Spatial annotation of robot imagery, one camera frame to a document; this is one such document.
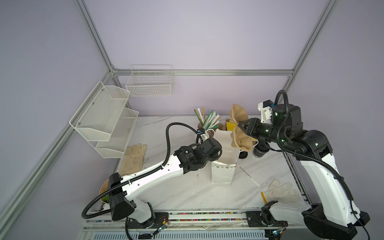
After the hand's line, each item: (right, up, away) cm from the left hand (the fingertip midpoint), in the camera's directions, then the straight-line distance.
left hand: (213, 150), depth 71 cm
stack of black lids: (+23, -7, +25) cm, 34 cm away
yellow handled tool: (+30, -28, +10) cm, 42 cm away
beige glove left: (-49, -10, +24) cm, 56 cm away
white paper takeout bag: (+5, -10, -1) cm, 11 cm away
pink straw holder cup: (-5, +12, +32) cm, 35 cm away
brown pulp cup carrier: (+11, +7, -8) cm, 15 cm away
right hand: (+9, +12, -12) cm, 19 cm away
